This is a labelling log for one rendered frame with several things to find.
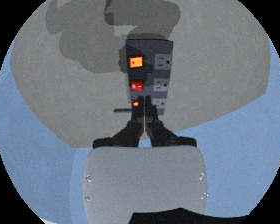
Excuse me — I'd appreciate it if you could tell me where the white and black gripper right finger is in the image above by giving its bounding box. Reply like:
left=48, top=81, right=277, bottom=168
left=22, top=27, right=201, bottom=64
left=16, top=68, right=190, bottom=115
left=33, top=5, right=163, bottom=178
left=145, top=95, right=197, bottom=147

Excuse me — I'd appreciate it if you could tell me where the black power strip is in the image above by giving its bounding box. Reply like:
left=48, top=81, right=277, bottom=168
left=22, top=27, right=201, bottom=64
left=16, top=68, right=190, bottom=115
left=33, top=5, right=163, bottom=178
left=125, top=39, right=174, bottom=116

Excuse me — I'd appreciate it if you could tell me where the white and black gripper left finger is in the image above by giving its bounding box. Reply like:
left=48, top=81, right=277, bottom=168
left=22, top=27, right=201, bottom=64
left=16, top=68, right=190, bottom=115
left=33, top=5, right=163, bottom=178
left=93, top=96, right=144, bottom=149

